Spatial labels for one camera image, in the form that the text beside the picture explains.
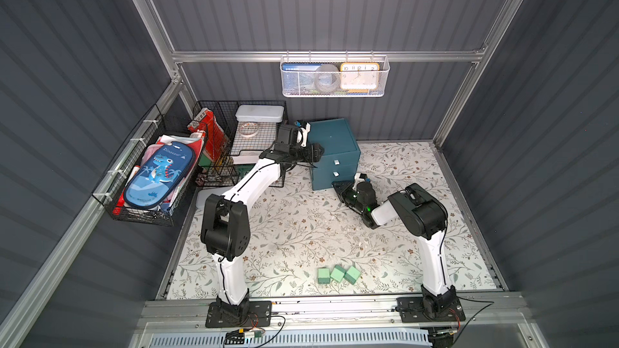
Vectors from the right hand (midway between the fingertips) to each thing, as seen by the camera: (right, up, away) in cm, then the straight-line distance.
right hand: (336, 182), depth 100 cm
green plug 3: (+3, -29, -21) cm, 36 cm away
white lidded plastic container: (-33, +29, +2) cm, 44 cm away
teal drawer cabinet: (+1, +9, -10) cm, 13 cm away
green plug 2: (-1, -29, -20) cm, 36 cm away
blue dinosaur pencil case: (-51, +6, -33) cm, 62 cm away
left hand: (-7, +12, -11) cm, 18 cm away
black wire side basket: (-61, +18, -23) cm, 68 cm away
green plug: (-6, -30, -20) cm, 37 cm away
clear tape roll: (-37, +22, -1) cm, 43 cm away
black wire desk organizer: (-52, +22, +20) cm, 60 cm away
